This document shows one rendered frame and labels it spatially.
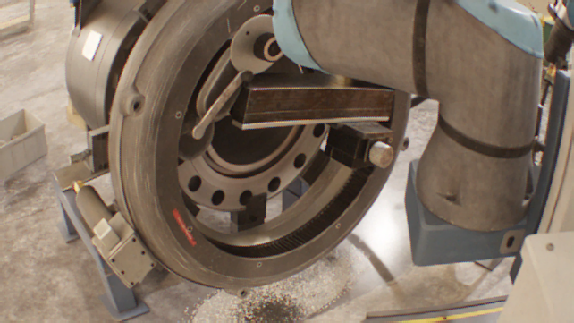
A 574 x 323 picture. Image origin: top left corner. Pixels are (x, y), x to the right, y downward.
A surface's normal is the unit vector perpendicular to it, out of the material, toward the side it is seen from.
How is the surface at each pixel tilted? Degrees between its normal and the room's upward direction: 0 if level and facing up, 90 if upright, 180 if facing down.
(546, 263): 0
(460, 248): 90
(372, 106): 90
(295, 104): 90
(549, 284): 0
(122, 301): 90
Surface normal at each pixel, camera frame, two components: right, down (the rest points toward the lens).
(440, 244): -0.04, 0.47
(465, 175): -0.57, 0.04
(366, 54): -0.43, 0.63
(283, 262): 0.67, 0.37
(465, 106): -0.74, 0.29
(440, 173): -0.83, -0.12
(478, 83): -0.50, 0.44
